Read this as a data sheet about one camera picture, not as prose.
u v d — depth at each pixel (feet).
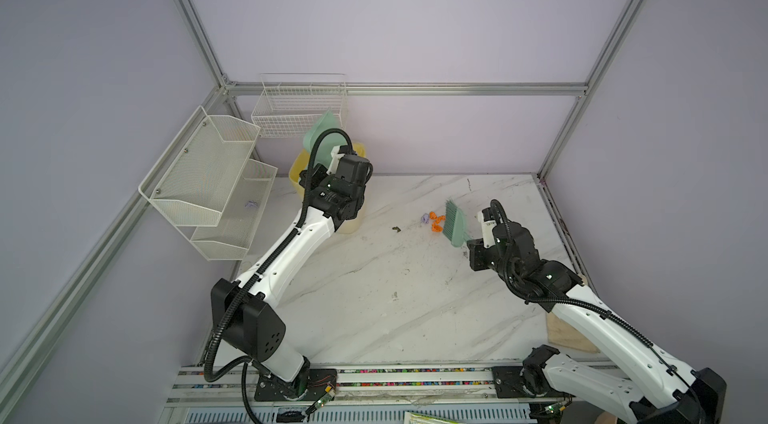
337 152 2.31
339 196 1.83
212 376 1.25
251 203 3.05
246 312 1.34
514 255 1.83
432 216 3.53
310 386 2.39
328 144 2.32
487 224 2.19
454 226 2.77
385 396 2.40
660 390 1.29
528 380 2.17
